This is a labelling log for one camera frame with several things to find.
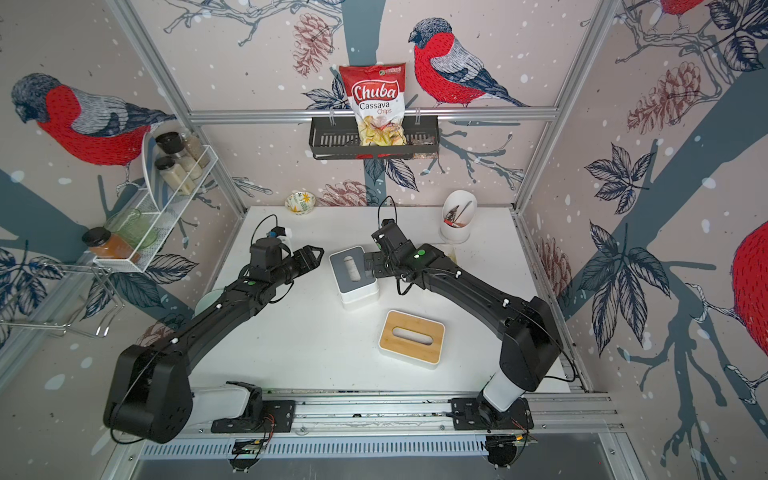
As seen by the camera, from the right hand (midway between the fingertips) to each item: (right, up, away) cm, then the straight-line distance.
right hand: (380, 259), depth 83 cm
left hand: (-17, +3, +2) cm, 18 cm away
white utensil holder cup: (+27, +15, +22) cm, 38 cm away
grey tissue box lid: (-11, -4, +11) cm, 16 cm away
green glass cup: (-60, +9, -12) cm, 62 cm away
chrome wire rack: (-65, -10, -16) cm, 68 cm away
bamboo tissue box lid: (+9, -23, +2) cm, 25 cm away
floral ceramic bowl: (-35, +20, +39) cm, 56 cm away
